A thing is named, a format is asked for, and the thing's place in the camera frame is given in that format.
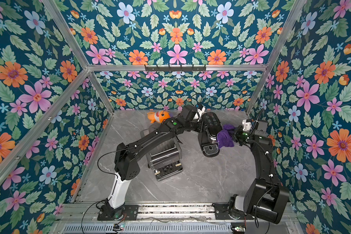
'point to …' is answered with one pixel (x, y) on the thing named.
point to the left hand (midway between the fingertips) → (209, 123)
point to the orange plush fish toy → (158, 116)
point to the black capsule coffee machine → (207, 138)
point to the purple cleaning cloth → (225, 137)
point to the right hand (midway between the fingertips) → (231, 129)
